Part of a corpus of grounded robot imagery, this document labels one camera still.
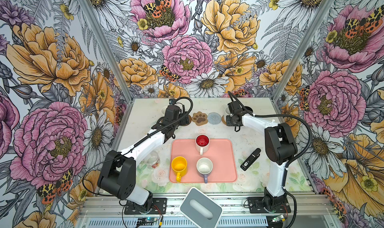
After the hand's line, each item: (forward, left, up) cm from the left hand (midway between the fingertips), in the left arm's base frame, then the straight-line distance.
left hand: (181, 118), depth 89 cm
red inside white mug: (-9, -13, -15) cm, 21 cm away
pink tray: (-14, -24, -17) cm, 33 cm away
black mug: (+12, -44, -6) cm, 46 cm away
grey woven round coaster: (+12, -22, -16) cm, 30 cm away
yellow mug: (-22, +1, -15) cm, 26 cm away
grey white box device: (-44, -10, -16) cm, 47 cm away
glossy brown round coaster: (+11, -4, -17) cm, 20 cm away
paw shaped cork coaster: (+12, -11, -16) cm, 23 cm away
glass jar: (-19, +17, -16) cm, 30 cm away
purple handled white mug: (-22, -13, -16) cm, 31 cm away
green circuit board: (-47, +14, -17) cm, 52 cm away
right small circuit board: (-48, -46, -17) cm, 69 cm away
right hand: (+4, -33, -12) cm, 35 cm away
